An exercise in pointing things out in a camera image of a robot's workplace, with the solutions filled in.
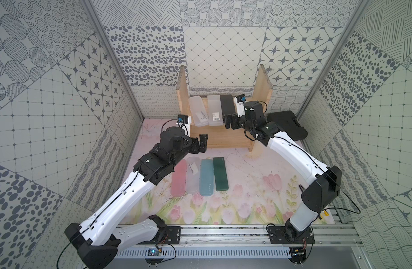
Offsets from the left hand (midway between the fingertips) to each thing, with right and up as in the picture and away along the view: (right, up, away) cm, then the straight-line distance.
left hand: (197, 130), depth 66 cm
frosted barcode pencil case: (+8, +6, +13) cm, 17 cm away
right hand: (+16, +7, +15) cm, 23 cm away
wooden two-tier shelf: (+10, -3, +38) cm, 39 cm away
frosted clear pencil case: (-1, +10, +18) cm, 20 cm away
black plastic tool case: (+61, +5, +50) cm, 79 cm away
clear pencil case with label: (-5, -27, +24) cm, 36 cm away
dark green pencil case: (+11, -24, +26) cm, 37 cm away
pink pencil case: (-12, -27, +24) cm, 38 cm away
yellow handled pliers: (+62, -40, +13) cm, 75 cm away
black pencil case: (+14, +14, +21) cm, 29 cm away
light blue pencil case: (+3, -26, +26) cm, 37 cm away
